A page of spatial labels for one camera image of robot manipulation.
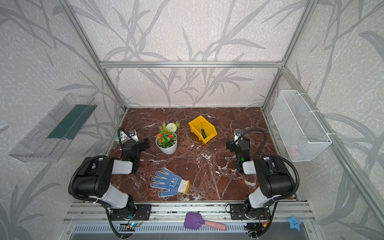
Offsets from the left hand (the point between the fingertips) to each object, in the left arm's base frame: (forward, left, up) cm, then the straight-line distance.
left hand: (138, 137), depth 93 cm
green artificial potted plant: (-6, -20, +9) cm, 23 cm away
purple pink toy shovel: (-43, -36, -7) cm, 57 cm away
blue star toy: (-44, -84, -4) cm, 95 cm away
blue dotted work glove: (-25, -24, -7) cm, 35 cm away
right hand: (+1, -63, +1) cm, 63 cm away
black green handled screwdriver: (+7, -42, -5) cm, 43 cm away
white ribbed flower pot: (-9, -19, -1) cm, 21 cm away
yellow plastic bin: (+17, -39, -6) cm, 43 cm away
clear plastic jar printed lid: (+1, +10, 0) cm, 10 cm away
